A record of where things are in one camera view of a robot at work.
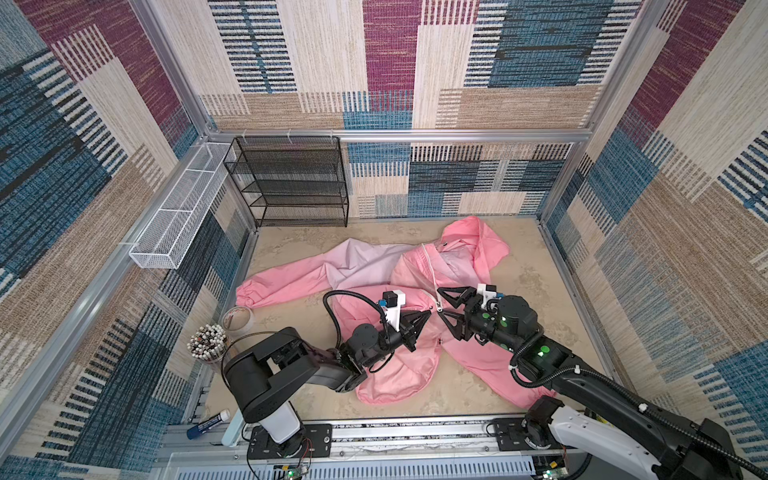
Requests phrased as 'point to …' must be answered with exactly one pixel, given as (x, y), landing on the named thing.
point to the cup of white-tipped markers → (208, 343)
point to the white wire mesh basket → (161, 244)
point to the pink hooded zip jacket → (430, 274)
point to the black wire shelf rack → (291, 180)
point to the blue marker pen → (206, 424)
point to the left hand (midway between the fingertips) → (432, 312)
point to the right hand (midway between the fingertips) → (435, 305)
